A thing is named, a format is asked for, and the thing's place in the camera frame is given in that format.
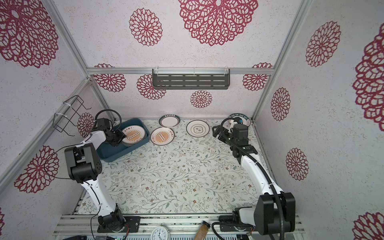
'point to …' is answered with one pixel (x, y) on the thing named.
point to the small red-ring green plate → (169, 120)
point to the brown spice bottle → (202, 231)
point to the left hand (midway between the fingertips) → (125, 139)
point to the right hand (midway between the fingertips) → (219, 128)
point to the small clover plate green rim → (197, 128)
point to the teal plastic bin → (108, 153)
